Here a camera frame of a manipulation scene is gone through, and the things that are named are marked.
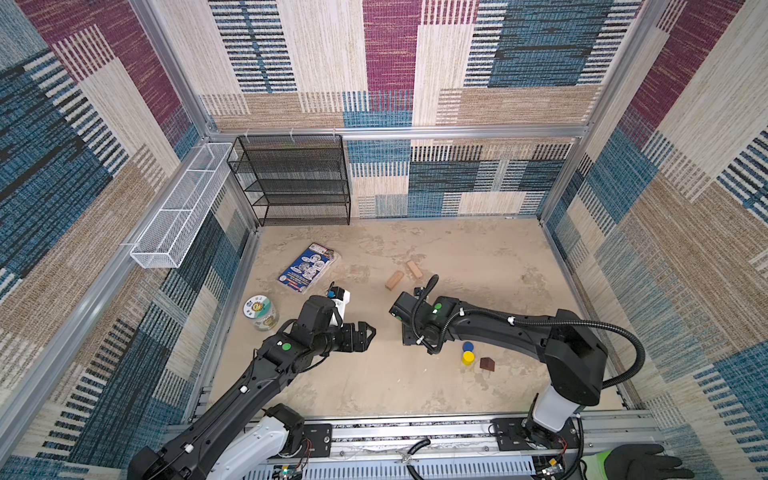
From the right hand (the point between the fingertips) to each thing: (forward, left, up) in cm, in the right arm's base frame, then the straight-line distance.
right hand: (417, 338), depth 84 cm
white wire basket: (+13, +59, +29) cm, 67 cm away
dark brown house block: (-6, -19, -4) cm, 20 cm away
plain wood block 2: (+27, -2, -5) cm, 28 cm away
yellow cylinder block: (-4, -14, -4) cm, 15 cm away
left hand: (0, +14, +9) cm, 17 cm away
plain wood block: (+23, +6, -5) cm, 24 cm away
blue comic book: (+28, +35, -3) cm, 45 cm away
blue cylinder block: (-1, -15, -4) cm, 15 cm away
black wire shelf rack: (+55, +39, +14) cm, 69 cm away
